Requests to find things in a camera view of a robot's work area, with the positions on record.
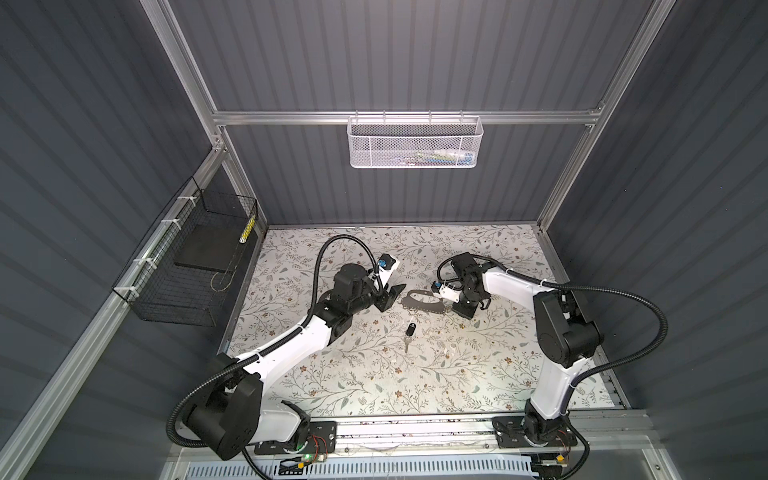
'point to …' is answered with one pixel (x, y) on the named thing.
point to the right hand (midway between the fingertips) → (466, 308)
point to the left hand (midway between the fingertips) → (397, 278)
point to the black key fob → (410, 329)
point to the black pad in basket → (211, 246)
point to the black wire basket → (183, 273)
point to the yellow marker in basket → (246, 231)
